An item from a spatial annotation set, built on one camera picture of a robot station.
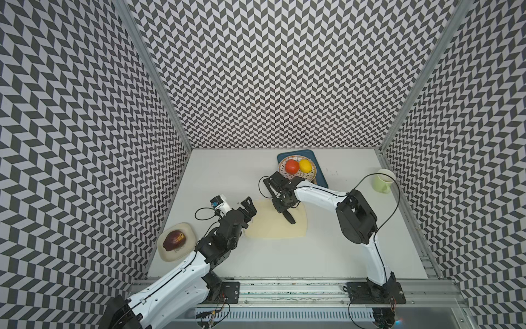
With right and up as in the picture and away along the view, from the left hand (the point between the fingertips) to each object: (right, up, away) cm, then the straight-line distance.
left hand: (244, 204), depth 80 cm
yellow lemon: (+28, +15, +25) cm, 41 cm away
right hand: (+16, -4, +14) cm, 22 cm away
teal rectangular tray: (+36, +9, +26) cm, 46 cm away
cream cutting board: (+9, -10, +11) cm, 18 cm away
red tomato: (+21, +15, +25) cm, 36 cm away
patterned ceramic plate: (+30, +10, +25) cm, 40 cm away
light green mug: (+62, +8, +14) cm, 64 cm away
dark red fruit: (-27, -14, -1) cm, 30 cm away
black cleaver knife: (+19, -8, +11) cm, 23 cm away
